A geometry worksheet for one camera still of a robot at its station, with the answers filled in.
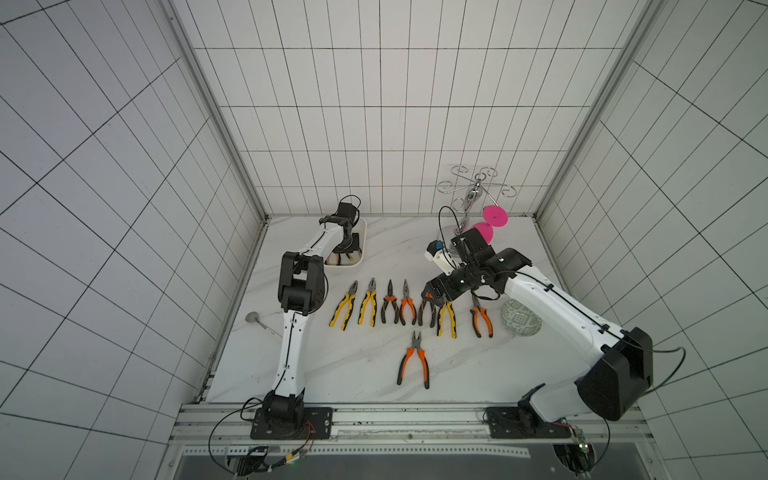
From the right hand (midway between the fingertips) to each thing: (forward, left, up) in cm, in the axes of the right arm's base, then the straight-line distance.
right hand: (425, 289), depth 79 cm
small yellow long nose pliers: (+21, +30, -16) cm, 40 cm away
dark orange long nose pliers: (+5, +9, -16) cm, 19 cm away
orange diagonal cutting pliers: (0, -3, -17) cm, 17 cm away
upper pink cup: (+21, -20, +8) cm, 30 cm away
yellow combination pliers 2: (+6, +16, -15) cm, 23 cm away
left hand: (+24, +27, -16) cm, 40 cm away
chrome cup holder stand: (+28, -14, +12) cm, 34 cm away
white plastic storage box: (+32, +23, -12) cm, 41 cm away
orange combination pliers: (+6, +5, -16) cm, 17 cm away
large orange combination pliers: (-9, +2, -16) cm, 19 cm away
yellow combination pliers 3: (+6, +23, -16) cm, 29 cm away
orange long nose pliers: (+3, -17, -17) cm, 24 cm away
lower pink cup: (+19, -18, +4) cm, 27 cm away
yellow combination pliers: (+1, -6, -17) cm, 18 cm away
